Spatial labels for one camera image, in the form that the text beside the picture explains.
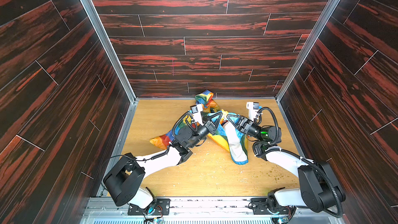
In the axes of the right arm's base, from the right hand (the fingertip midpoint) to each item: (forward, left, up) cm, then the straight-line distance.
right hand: (229, 115), depth 67 cm
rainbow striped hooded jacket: (-1, -2, -13) cm, 13 cm away
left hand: (-1, +3, +1) cm, 3 cm away
